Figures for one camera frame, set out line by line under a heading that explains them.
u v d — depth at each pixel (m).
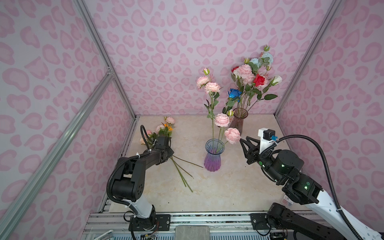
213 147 0.82
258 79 0.75
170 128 1.09
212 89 0.68
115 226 0.73
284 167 0.43
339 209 0.42
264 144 0.52
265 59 0.82
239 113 0.95
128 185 0.46
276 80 0.82
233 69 0.88
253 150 0.53
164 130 1.05
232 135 0.68
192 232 0.68
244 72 0.79
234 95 0.70
